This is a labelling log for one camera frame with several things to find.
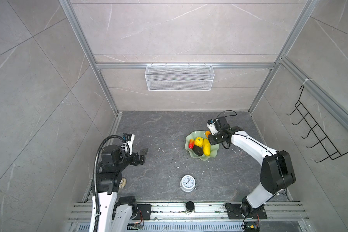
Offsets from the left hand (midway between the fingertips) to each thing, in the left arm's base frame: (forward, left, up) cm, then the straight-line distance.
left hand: (137, 144), depth 71 cm
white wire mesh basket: (+51, -24, +5) cm, 57 cm away
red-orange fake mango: (+11, -30, -18) cm, 37 cm away
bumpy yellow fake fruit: (+13, -35, -19) cm, 42 cm away
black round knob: (-25, -26, -16) cm, 40 cm away
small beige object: (-12, +11, -23) cm, 28 cm away
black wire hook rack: (+1, -87, +9) cm, 87 cm away
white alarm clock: (-13, -26, -21) cm, 36 cm away
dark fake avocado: (+7, -34, -21) cm, 41 cm away
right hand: (+13, -43, -14) cm, 47 cm away
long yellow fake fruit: (+8, -40, -19) cm, 46 cm away
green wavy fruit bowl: (+18, -32, -20) cm, 41 cm away
